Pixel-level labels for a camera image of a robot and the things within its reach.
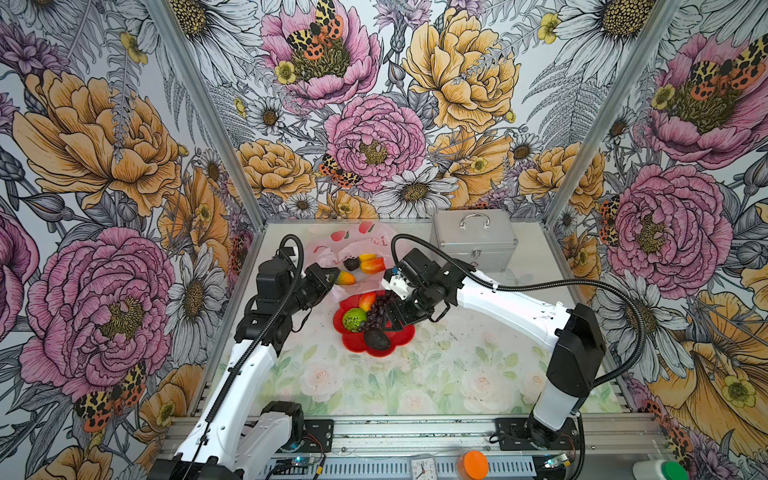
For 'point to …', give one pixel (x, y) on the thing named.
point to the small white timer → (423, 467)
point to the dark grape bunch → (375, 315)
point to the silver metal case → (485, 238)
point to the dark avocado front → (377, 339)
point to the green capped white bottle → (659, 470)
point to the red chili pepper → (372, 266)
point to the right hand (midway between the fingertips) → (398, 330)
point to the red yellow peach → (366, 300)
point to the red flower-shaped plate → (356, 341)
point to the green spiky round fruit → (352, 318)
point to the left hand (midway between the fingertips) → (342, 278)
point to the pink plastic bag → (351, 239)
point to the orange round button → (472, 465)
